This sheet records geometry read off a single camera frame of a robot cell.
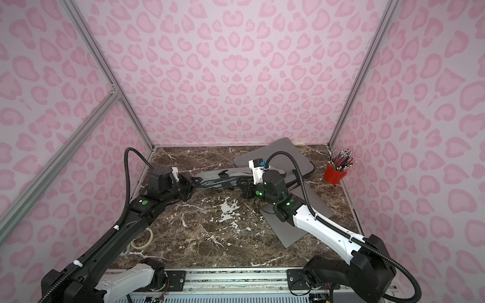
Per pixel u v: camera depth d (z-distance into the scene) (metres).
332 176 0.99
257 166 0.66
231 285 0.72
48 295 0.36
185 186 0.68
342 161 0.93
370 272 0.39
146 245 0.80
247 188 0.65
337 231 0.45
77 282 0.39
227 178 0.75
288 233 0.84
